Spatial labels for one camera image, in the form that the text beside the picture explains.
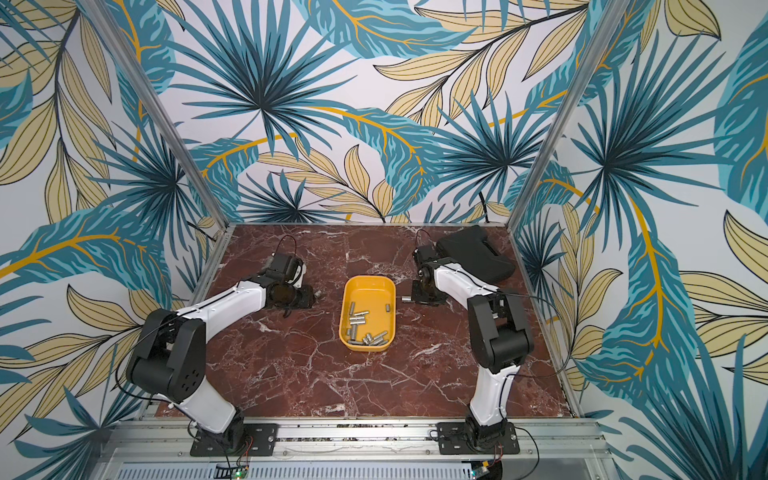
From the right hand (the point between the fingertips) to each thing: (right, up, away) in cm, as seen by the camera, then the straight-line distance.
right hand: (425, 299), depth 97 cm
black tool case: (+18, +16, +12) cm, 27 cm away
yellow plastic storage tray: (-15, +1, +5) cm, 16 cm away
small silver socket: (-35, +2, 0) cm, 35 cm away
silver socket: (-6, 0, +2) cm, 6 cm away
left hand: (-37, 0, -4) cm, 37 cm away
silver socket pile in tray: (-21, -6, -4) cm, 22 cm away
